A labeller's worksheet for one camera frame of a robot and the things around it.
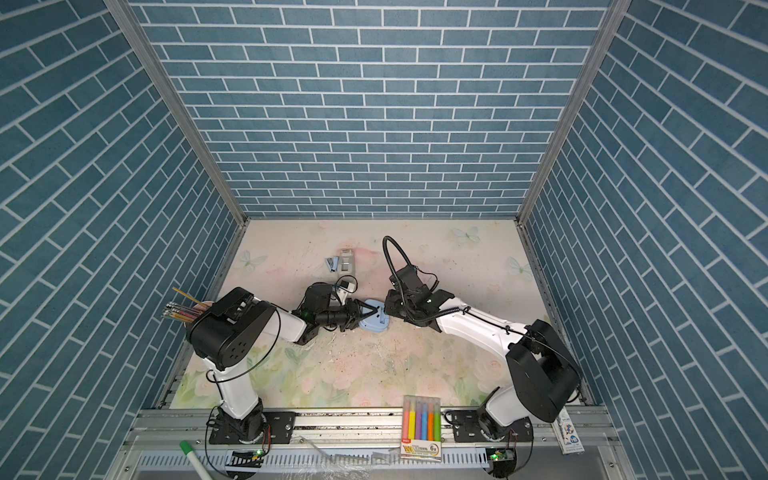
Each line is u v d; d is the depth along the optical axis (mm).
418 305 651
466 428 735
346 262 1054
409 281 659
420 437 717
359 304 861
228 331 509
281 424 743
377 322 880
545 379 431
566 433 722
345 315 828
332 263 1048
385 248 666
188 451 698
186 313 787
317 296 781
